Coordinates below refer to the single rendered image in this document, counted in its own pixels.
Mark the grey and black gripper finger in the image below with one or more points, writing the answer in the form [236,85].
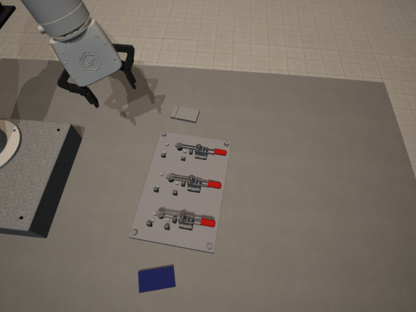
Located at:
[127,64]
[83,91]

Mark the blue plate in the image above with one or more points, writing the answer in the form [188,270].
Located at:
[155,279]

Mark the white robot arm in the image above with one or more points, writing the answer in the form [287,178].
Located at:
[56,18]

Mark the grey toggle clamp with red handle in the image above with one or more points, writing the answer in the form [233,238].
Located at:
[186,221]

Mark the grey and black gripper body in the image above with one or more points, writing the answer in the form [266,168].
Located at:
[85,56]

